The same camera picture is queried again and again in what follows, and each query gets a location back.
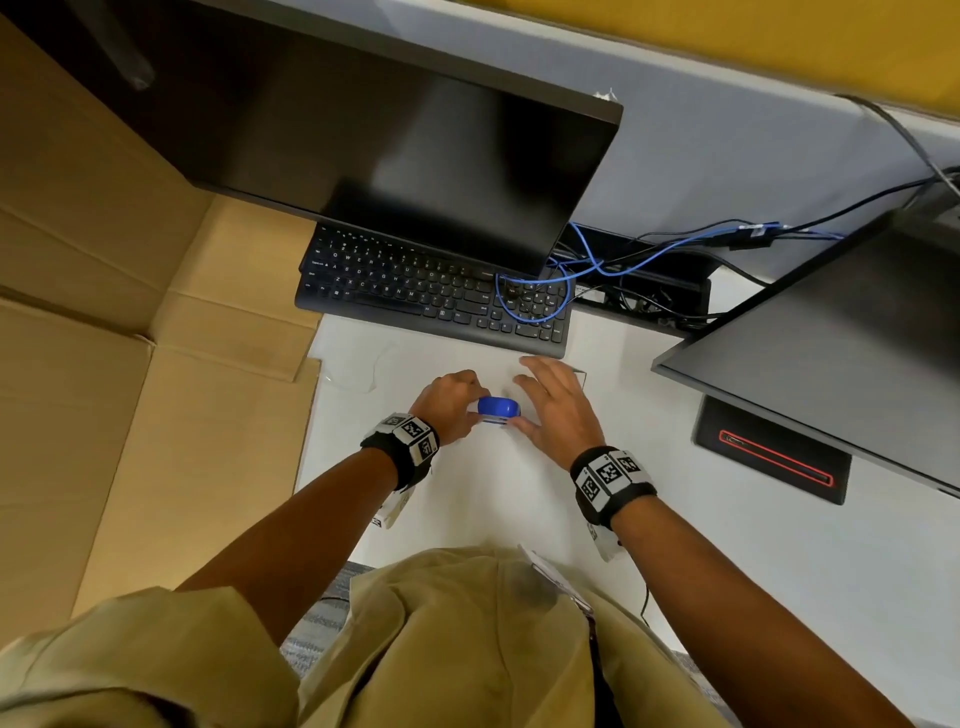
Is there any person's right hand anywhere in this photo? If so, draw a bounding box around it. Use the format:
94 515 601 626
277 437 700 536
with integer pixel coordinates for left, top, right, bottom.
511 356 607 472

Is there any person's left hand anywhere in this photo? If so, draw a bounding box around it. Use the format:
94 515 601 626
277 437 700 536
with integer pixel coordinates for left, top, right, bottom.
408 368 490 448

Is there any blue and clear stapler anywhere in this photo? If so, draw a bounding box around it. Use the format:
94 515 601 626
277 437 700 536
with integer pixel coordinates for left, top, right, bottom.
477 397 523 429

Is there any person's left forearm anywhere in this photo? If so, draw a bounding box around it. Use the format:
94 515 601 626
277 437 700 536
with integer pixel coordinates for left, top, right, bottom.
176 448 399 646

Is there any person's right forearm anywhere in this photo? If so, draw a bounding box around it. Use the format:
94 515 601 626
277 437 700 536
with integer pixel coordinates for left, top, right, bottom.
611 494 916 728

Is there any person's beige shirt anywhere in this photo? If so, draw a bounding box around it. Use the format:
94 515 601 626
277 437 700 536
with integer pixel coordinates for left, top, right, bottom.
0 545 733 728

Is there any large brown cardboard box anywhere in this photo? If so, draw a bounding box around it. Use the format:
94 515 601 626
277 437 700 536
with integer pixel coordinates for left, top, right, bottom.
0 13 324 646

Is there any black marker wristband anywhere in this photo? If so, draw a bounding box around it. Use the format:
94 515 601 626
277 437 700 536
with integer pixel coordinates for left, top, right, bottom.
359 410 440 493
569 445 659 530

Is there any black keyboard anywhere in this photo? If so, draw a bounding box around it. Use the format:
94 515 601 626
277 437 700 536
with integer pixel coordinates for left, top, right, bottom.
294 221 573 360

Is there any white badge card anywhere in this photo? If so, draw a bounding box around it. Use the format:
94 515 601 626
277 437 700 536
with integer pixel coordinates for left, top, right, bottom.
518 545 598 620

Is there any black monitor base red outline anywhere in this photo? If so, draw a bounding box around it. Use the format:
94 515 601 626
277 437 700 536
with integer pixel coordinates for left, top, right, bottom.
691 395 854 507

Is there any black monitor with red-lined base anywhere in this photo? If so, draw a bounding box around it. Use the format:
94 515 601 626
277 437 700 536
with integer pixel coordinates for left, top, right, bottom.
650 206 960 500

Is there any large black monitor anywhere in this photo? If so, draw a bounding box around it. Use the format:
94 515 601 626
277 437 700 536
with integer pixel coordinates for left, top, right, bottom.
14 0 624 279

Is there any grey desk partition panel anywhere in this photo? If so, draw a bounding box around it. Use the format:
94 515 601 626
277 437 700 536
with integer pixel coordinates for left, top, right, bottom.
277 0 960 286

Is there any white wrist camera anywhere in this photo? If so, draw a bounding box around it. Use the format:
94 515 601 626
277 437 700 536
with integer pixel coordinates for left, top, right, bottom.
372 483 414 532
584 517 628 564

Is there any black cable tray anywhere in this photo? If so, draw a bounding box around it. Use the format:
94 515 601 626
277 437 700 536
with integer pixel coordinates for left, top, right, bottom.
554 223 712 337

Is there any blue network cable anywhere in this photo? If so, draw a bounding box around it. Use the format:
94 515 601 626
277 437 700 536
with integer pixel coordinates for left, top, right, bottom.
494 221 845 325

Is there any thick black cable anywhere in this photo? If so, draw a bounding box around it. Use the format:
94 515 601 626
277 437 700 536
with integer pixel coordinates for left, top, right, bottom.
832 93 960 200

